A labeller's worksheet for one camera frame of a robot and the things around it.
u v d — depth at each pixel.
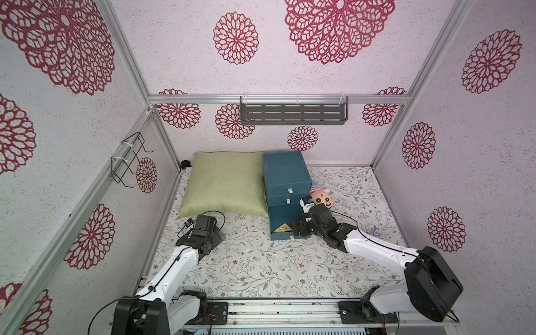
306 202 0.76
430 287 0.42
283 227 0.94
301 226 0.77
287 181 0.85
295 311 0.76
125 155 0.76
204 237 0.65
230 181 0.98
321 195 0.97
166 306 0.42
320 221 0.66
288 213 0.92
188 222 0.77
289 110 0.95
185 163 1.21
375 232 0.92
